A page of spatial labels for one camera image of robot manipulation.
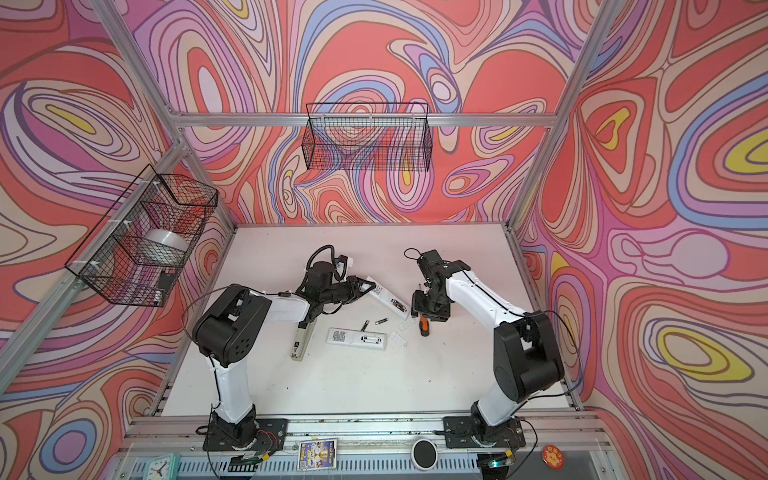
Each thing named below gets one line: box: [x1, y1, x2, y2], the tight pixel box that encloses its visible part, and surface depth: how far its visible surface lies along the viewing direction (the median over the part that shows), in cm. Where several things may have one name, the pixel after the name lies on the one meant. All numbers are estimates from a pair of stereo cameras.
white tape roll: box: [143, 228, 190, 257], surface depth 73 cm
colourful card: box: [297, 439, 337, 471], surface depth 71 cm
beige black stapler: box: [290, 318, 317, 362], surface depth 88 cm
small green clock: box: [142, 453, 181, 480], surface depth 69 cm
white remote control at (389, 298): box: [367, 276, 410, 320], surface depth 95 cm
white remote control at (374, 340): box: [326, 327, 388, 351], surface depth 90 cm
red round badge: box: [542, 444, 565, 470], surface depth 72 cm
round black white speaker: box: [411, 438, 438, 471], surface depth 68 cm
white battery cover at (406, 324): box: [397, 319, 417, 331], surface depth 95 cm
